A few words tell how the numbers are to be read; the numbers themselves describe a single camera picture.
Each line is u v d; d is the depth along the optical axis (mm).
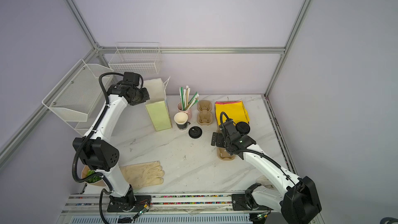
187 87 981
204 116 1043
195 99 909
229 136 613
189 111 1006
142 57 954
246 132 877
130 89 603
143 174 819
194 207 732
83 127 734
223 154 907
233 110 1086
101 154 464
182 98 1010
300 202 390
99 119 493
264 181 800
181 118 981
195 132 987
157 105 827
